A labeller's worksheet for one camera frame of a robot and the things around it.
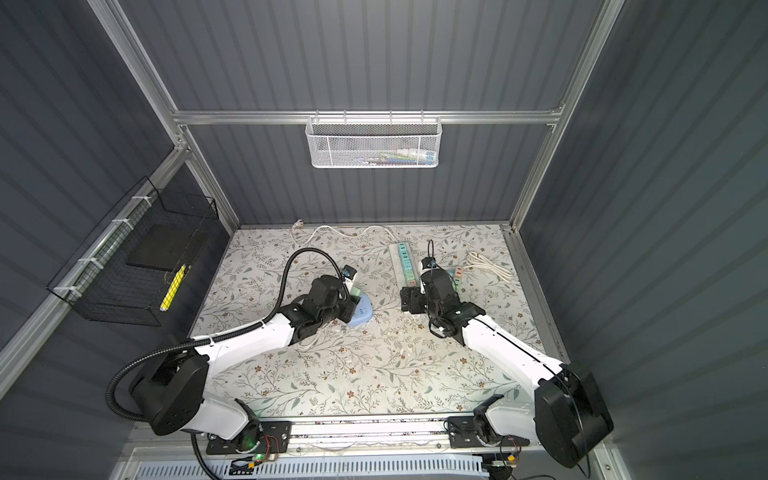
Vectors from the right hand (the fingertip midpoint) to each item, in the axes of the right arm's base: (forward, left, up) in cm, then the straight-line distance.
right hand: (417, 292), depth 85 cm
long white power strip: (+15, +3, -6) cm, 17 cm away
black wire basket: (-3, +70, +17) cm, 73 cm away
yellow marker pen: (-9, +58, +16) cm, 61 cm away
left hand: (+1, +19, -2) cm, 19 cm away
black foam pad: (+3, +66, +18) cm, 68 cm away
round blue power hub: (-1, +17, -10) cm, 20 cm away
